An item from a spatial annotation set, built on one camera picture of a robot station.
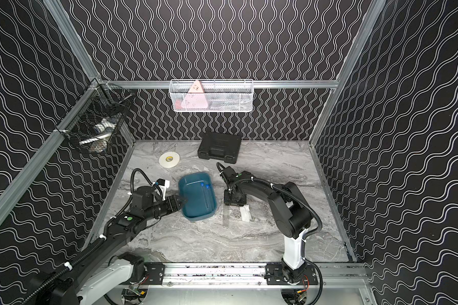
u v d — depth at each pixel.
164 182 0.76
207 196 0.96
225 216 0.90
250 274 0.76
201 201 0.96
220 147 1.10
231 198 0.81
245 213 0.88
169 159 1.11
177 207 0.73
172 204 0.72
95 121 0.92
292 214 0.49
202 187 0.98
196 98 0.89
